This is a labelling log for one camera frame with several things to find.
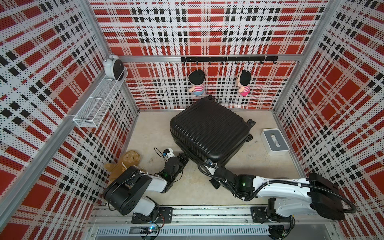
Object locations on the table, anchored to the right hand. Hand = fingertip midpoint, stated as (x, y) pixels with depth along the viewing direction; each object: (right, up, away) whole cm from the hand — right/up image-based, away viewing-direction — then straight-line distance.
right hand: (211, 170), depth 79 cm
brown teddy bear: (-47, +5, +6) cm, 47 cm away
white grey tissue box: (+42, +13, +17) cm, 48 cm away
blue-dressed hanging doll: (-9, +54, +14) cm, 56 cm away
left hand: (-11, +8, +11) cm, 17 cm away
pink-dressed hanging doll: (+22, +54, +17) cm, 61 cm away
